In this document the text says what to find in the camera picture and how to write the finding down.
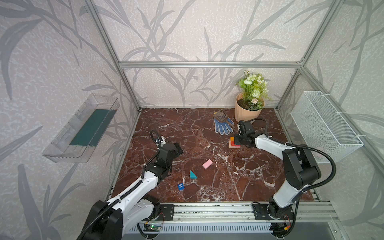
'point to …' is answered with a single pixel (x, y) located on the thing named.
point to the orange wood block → (232, 138)
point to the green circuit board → (154, 227)
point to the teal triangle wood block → (192, 175)
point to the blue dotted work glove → (222, 127)
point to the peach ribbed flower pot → (242, 114)
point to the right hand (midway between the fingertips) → (237, 134)
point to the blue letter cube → (181, 186)
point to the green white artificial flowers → (254, 90)
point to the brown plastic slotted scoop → (220, 115)
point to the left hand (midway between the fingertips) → (175, 141)
